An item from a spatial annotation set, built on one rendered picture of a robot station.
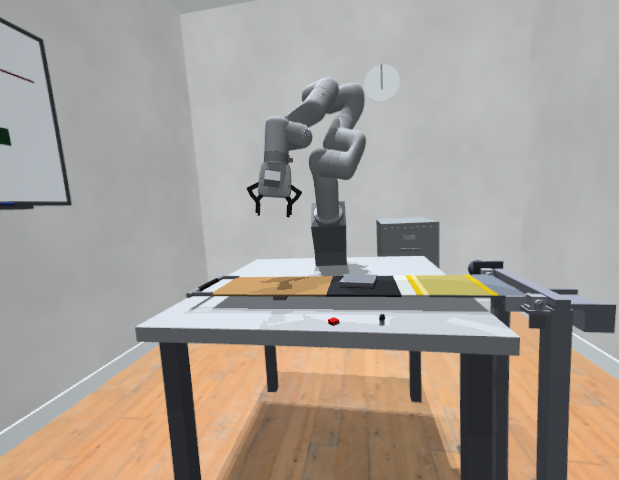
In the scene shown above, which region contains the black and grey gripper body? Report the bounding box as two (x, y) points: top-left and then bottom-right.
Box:
(258, 161), (291, 198)

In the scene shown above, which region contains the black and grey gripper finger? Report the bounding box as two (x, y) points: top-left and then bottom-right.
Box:
(285, 185), (302, 217)
(247, 182), (263, 216)

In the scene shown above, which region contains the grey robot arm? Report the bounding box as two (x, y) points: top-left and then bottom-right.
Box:
(264, 78), (366, 224)

